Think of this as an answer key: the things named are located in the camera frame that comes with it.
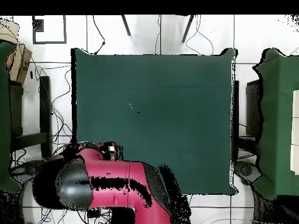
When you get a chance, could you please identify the black floor cable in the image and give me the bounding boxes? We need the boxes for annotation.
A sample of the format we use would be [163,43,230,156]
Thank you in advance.
[92,15,106,55]

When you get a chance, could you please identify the dark green tablecloth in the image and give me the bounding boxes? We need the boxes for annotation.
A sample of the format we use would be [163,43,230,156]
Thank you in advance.
[71,47,238,195]

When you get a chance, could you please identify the tangle of black cables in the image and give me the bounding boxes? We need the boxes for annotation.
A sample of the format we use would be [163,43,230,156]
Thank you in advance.
[33,65,74,146]

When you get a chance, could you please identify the stack of white boxes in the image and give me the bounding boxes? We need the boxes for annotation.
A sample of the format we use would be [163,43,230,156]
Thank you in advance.
[289,89,299,176]

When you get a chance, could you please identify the black tripod leg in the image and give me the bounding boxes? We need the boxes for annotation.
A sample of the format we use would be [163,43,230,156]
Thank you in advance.
[181,15,195,44]
[120,15,132,37]

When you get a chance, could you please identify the brown cardboard box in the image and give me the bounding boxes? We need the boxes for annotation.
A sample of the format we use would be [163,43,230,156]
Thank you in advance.
[0,19,33,85]

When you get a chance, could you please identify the black stand frame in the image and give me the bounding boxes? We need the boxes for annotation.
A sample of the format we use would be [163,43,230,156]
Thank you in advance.
[9,75,53,159]

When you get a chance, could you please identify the black power adapter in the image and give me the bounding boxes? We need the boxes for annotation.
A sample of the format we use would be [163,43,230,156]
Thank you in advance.
[87,208,102,219]

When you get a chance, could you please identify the green cloth covered table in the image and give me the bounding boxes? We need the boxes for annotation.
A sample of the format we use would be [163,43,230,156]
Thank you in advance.
[0,40,22,194]
[253,47,299,200]

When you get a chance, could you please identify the black box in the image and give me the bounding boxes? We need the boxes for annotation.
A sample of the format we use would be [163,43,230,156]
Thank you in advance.
[245,79,262,138]

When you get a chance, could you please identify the black square floor frame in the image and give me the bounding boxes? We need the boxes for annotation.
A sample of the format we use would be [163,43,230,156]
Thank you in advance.
[32,15,68,45]

